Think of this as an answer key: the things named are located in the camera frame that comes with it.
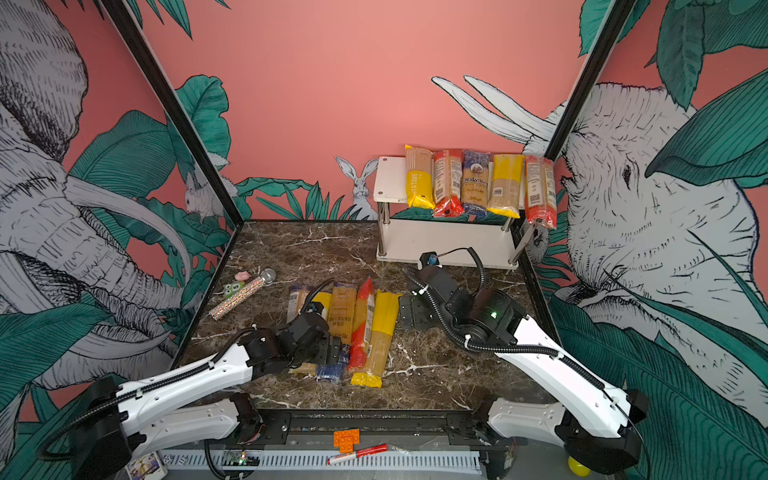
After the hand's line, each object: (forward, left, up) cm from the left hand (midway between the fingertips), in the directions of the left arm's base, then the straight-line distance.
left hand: (330, 342), depth 79 cm
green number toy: (+23, +36, -8) cm, 44 cm away
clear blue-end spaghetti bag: (+17, +15, -7) cm, 24 cm away
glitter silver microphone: (+26, +25, -6) cm, 37 cm away
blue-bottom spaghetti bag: (+9, -2, -3) cm, 10 cm away
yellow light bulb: (-30, -59, -6) cm, 66 cm away
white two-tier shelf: (+42, -59, -8) cm, 73 cm away
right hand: (+1, -21, +20) cm, 29 cm away
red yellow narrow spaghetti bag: (+8, -8, -4) cm, 12 cm away
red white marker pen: (-25, -8, -7) cm, 27 cm away
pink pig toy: (+28, +34, -7) cm, 44 cm away
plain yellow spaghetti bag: (+7, -15, -7) cm, 18 cm away
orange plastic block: (-22, -5, -7) cm, 23 cm away
